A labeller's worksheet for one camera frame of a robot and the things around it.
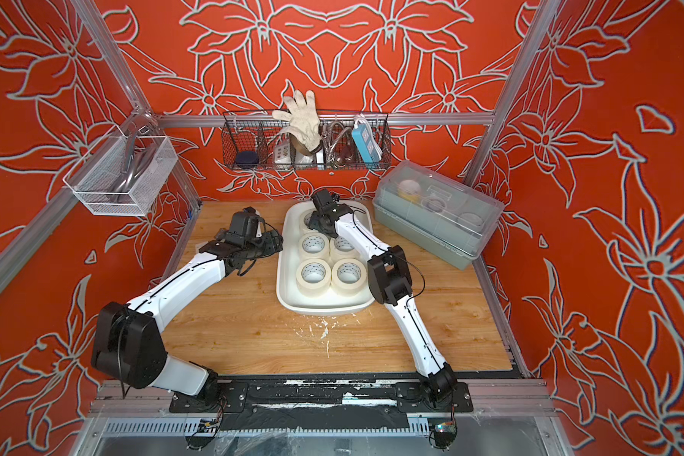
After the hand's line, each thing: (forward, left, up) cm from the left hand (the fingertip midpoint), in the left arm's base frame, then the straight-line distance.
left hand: (274, 238), depth 88 cm
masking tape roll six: (-3, -24, -16) cm, 29 cm away
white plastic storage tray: (-13, -6, -15) cm, 21 cm away
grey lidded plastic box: (+11, -52, +3) cm, 53 cm away
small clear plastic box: (+5, +33, -14) cm, 36 cm away
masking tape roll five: (-5, -12, -15) cm, 20 cm away
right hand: (+14, -9, -8) cm, 19 cm away
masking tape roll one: (+15, -7, -9) cm, 19 cm away
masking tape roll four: (+8, -21, -14) cm, 27 cm away
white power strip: (+26, 0, +14) cm, 29 cm away
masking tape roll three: (+8, -11, -15) cm, 20 cm away
